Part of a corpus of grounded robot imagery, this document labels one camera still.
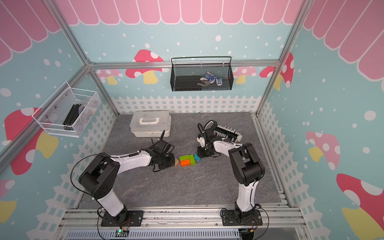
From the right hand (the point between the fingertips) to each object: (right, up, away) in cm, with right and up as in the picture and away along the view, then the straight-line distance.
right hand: (199, 154), depth 97 cm
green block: (-4, -3, -3) cm, 6 cm away
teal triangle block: (-2, -2, -2) cm, 4 cm away
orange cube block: (-8, -4, -5) cm, 11 cm away
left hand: (-15, -6, -4) cm, 17 cm away
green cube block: (-11, -2, -3) cm, 12 cm away
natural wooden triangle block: (-14, -4, -7) cm, 16 cm away
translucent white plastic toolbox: (-32, +20, +1) cm, 38 cm away
